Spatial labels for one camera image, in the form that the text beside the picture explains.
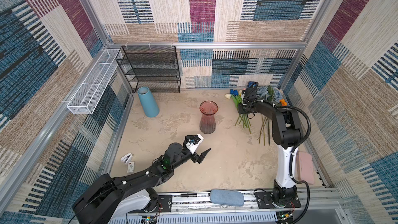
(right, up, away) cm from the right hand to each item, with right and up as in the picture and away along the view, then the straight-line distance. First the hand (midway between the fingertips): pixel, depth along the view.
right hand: (242, 109), depth 106 cm
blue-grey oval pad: (-16, -39, -33) cm, 54 cm away
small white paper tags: (-68, -26, -21) cm, 76 cm away
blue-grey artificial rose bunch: (+16, +10, -5) cm, 20 cm away
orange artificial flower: (+28, +5, +1) cm, 29 cm away
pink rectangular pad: (+26, -29, -24) cm, 46 cm away
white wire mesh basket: (-94, +10, -12) cm, 96 cm away
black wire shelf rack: (-59, +29, +2) cm, 66 cm away
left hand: (-26, -14, -28) cm, 41 cm away
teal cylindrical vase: (-60, +2, -6) cm, 60 cm away
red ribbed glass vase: (-24, +1, -19) cm, 30 cm away
